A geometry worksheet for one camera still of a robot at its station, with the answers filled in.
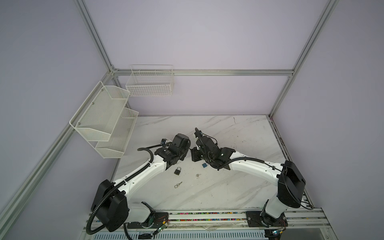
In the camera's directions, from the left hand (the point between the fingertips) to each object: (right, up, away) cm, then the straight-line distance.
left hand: (189, 145), depth 82 cm
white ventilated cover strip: (+12, -42, -12) cm, 45 cm away
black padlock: (-8, -17, +8) cm, 21 cm away
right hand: (-1, -3, -2) cm, 4 cm away
